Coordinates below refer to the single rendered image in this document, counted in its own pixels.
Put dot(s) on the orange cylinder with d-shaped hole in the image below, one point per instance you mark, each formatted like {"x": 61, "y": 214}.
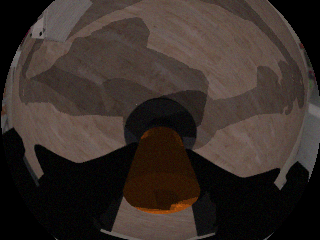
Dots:
{"x": 161, "y": 179}

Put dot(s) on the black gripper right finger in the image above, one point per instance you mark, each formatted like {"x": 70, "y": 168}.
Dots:
{"x": 221, "y": 192}

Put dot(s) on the black round pedestal with shaft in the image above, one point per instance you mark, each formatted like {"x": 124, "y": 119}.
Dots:
{"x": 160, "y": 111}

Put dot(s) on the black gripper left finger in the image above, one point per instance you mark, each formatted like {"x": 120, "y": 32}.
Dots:
{"x": 99, "y": 182}

